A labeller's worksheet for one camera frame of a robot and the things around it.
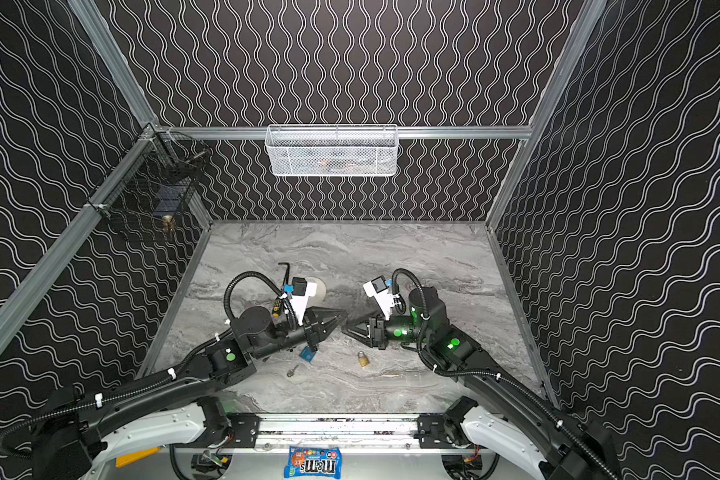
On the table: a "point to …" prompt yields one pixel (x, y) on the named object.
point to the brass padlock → (363, 359)
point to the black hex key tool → (286, 272)
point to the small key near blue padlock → (292, 371)
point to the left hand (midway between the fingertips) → (350, 317)
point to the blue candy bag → (314, 461)
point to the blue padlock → (308, 354)
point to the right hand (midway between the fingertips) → (346, 329)
